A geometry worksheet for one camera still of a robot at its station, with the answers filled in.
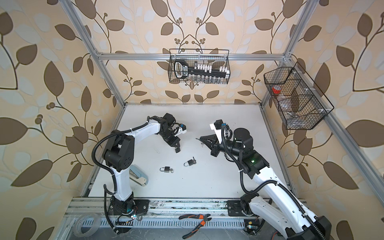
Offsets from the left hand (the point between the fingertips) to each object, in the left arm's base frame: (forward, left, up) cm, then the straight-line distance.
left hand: (179, 143), depth 92 cm
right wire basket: (+8, -62, +29) cm, 69 cm away
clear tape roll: (-43, +42, -3) cm, 60 cm away
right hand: (-11, -14, +24) cm, 29 cm away
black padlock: (-15, +7, -5) cm, 17 cm away
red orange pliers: (-37, -16, -4) cm, 41 cm away
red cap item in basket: (+24, -57, +25) cm, 67 cm away
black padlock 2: (-10, -7, -5) cm, 13 cm away
